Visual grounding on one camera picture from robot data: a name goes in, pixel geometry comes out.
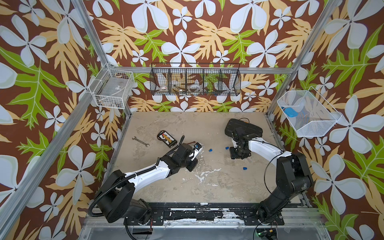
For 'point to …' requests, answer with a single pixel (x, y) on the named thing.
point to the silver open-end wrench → (147, 145)
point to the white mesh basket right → (316, 115)
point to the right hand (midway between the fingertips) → (233, 154)
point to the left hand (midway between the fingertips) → (196, 156)
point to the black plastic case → (250, 129)
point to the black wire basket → (194, 79)
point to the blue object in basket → (290, 112)
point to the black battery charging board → (164, 136)
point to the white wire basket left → (111, 88)
